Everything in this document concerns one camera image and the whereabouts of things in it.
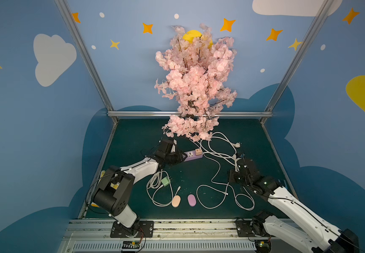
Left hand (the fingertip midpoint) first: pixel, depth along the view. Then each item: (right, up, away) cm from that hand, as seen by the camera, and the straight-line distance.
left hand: (186, 154), depth 90 cm
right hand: (+23, -7, -8) cm, 25 cm away
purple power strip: (+3, -2, +8) cm, 9 cm away
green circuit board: (-26, -40, -18) cm, 51 cm away
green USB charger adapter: (-12, -15, -2) cm, 20 cm away
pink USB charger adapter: (+7, +1, +6) cm, 9 cm away
